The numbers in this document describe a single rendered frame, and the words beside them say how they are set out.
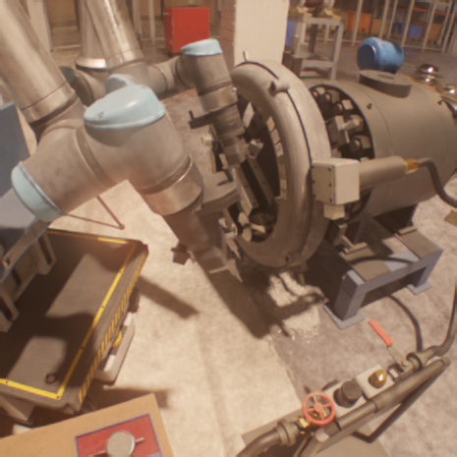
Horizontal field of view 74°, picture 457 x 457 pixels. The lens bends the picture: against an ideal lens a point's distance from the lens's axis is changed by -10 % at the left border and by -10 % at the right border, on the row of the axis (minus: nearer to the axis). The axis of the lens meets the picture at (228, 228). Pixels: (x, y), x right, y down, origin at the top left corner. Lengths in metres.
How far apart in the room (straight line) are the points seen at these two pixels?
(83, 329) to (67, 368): 0.13
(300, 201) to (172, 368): 0.80
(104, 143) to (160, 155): 0.07
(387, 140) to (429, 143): 0.24
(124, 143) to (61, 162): 0.08
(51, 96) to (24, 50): 0.07
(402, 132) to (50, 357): 1.37
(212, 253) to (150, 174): 0.18
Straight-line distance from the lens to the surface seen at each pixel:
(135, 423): 0.78
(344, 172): 0.86
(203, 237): 0.51
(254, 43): 5.03
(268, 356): 1.40
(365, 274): 1.42
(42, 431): 0.84
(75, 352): 1.09
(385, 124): 1.28
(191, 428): 1.26
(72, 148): 0.43
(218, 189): 0.48
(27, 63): 0.54
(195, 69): 0.83
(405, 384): 0.78
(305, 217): 0.98
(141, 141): 0.41
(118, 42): 0.81
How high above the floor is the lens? 1.19
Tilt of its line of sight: 38 degrees down
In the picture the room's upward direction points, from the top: 2 degrees clockwise
